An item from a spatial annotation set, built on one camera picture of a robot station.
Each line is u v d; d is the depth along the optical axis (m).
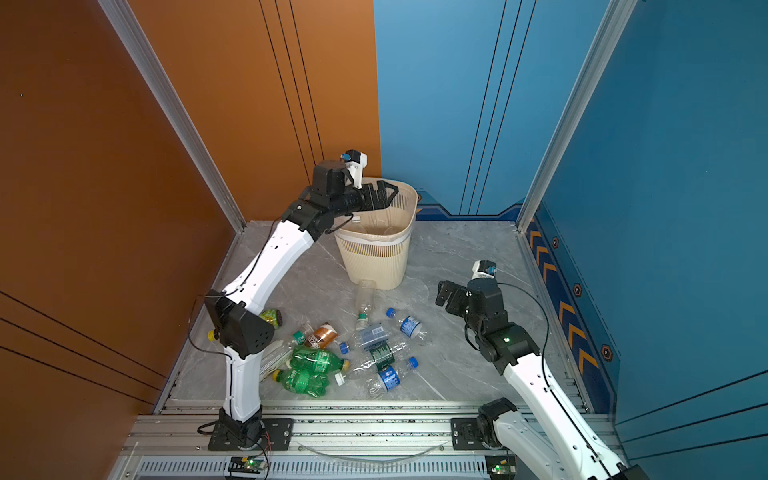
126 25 0.71
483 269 0.66
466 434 0.72
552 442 0.40
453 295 0.67
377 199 0.69
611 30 0.71
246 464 0.71
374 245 0.80
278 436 0.73
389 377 0.77
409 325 0.87
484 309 0.53
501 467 0.71
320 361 0.79
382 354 0.81
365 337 0.85
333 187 0.60
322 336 0.85
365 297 0.99
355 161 0.68
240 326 0.49
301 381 0.81
